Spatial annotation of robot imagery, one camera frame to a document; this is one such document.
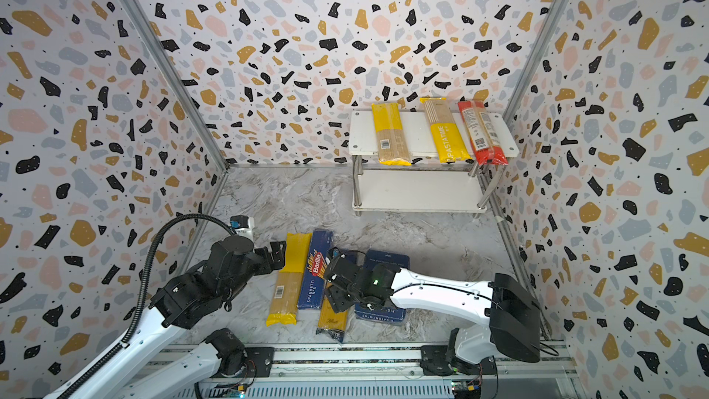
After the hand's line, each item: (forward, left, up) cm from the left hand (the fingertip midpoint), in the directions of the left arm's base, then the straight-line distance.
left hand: (275, 245), depth 72 cm
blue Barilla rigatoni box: (-13, -30, -16) cm, 36 cm away
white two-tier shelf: (+24, -41, +12) cm, 49 cm away
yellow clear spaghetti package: (-9, +1, -20) cm, 22 cm away
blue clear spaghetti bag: (-14, -14, -20) cm, 28 cm away
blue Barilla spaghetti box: (-5, -7, -19) cm, 21 cm away
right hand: (-8, -16, -12) cm, 21 cm away
